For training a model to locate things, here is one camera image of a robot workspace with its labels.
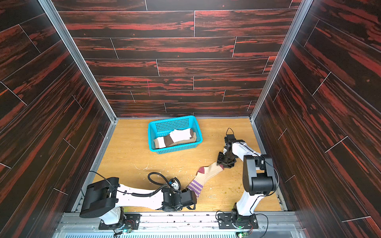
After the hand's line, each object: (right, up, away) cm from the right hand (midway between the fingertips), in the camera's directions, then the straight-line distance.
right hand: (223, 164), depth 94 cm
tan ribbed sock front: (-20, +16, +7) cm, 26 cm away
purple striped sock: (-14, -5, -6) cm, 16 cm away
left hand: (-20, -17, -15) cm, 30 cm away
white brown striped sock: (-31, +19, +10) cm, 38 cm away
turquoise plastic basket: (-41, +24, +14) cm, 49 cm away
